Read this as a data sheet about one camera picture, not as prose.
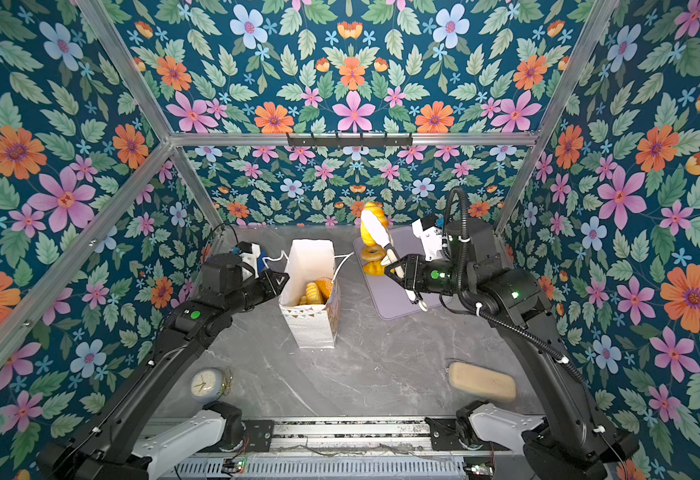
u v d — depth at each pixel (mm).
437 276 493
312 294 863
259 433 736
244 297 602
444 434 733
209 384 781
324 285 912
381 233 608
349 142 932
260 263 690
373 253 1051
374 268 1039
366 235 619
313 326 764
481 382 798
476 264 420
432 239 536
